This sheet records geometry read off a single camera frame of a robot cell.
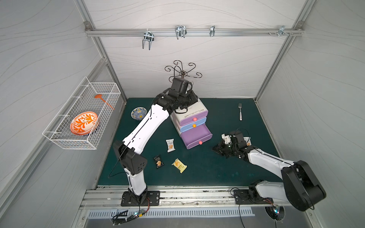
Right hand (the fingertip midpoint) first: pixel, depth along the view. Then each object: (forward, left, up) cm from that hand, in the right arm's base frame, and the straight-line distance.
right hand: (211, 147), depth 86 cm
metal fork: (+40, -27, -7) cm, 49 cm away
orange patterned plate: (-4, +62, +29) cm, 68 cm away
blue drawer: (+12, +12, +6) cm, 18 cm away
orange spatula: (+15, +65, +27) cm, 72 cm away
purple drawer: (+12, +11, +13) cm, 21 cm away
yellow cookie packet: (-10, +19, -5) cm, 22 cm away
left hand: (+13, +9, +28) cm, 32 cm away
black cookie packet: (-9, +32, -5) cm, 34 cm away
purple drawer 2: (+11, +9, -6) cm, 15 cm away
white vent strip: (-36, +52, -6) cm, 63 cm away
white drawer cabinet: (+17, +11, +16) cm, 26 cm away
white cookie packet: (+3, +27, -5) cm, 27 cm away
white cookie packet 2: (+9, -26, -6) cm, 28 cm away
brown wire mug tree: (+42, +23, +26) cm, 55 cm away
